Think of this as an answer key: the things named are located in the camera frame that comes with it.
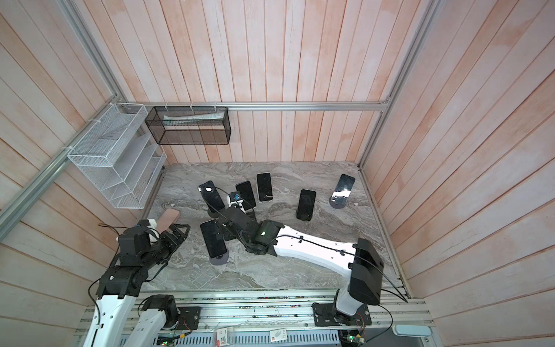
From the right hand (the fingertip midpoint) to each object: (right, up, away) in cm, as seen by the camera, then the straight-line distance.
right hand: (227, 221), depth 74 cm
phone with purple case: (-7, -8, +8) cm, 13 cm away
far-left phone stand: (-11, -1, +24) cm, 27 cm away
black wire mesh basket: (-25, +42, +29) cm, 57 cm away
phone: (-12, +8, +20) cm, 25 cm away
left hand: (-15, -6, 0) cm, 16 cm away
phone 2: (+49, +11, +24) cm, 55 cm away
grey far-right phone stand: (+46, +5, +26) cm, 53 cm away
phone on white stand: (+12, +12, +28) cm, 32 cm away
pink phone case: (-33, -2, +24) cm, 41 cm away
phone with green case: (+30, +4, +19) cm, 36 cm away
